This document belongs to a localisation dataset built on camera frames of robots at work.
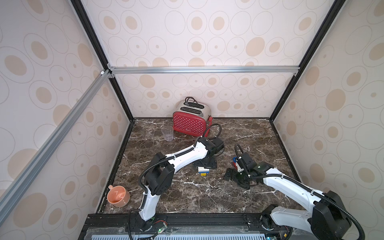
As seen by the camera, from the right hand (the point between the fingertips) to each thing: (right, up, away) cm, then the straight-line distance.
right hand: (233, 180), depth 83 cm
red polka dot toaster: (-23, +36, +14) cm, 45 cm away
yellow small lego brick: (-16, +1, +7) cm, 17 cm away
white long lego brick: (-17, +6, +2) cm, 18 cm away
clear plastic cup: (-41, +26, +26) cm, 55 cm away
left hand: (-12, +6, +2) cm, 13 cm away
